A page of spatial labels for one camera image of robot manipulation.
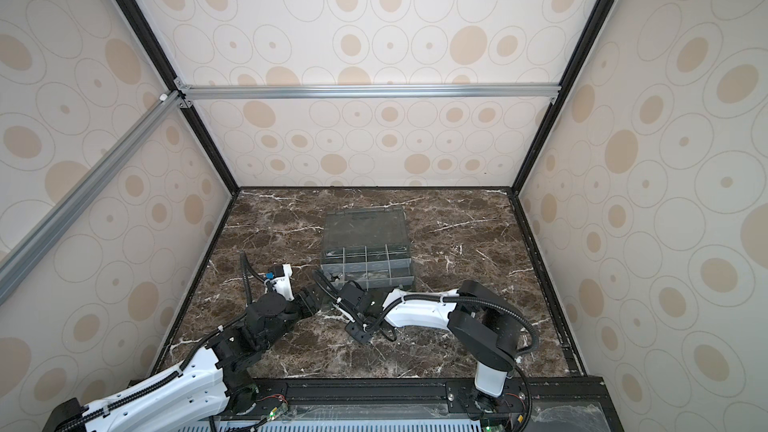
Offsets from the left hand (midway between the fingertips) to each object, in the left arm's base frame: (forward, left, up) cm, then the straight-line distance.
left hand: (331, 285), depth 77 cm
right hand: (-5, -6, -15) cm, 17 cm away
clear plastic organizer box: (+22, -7, -17) cm, 29 cm away
